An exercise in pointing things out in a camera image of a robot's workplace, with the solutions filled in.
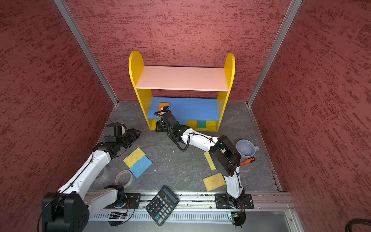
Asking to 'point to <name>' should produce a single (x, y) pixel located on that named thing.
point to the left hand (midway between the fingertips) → (140, 136)
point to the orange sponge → (161, 105)
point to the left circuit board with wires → (116, 215)
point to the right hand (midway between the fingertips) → (155, 126)
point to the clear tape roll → (124, 178)
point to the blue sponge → (141, 166)
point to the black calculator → (162, 205)
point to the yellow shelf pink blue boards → (196, 95)
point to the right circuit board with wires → (239, 217)
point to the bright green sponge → (201, 124)
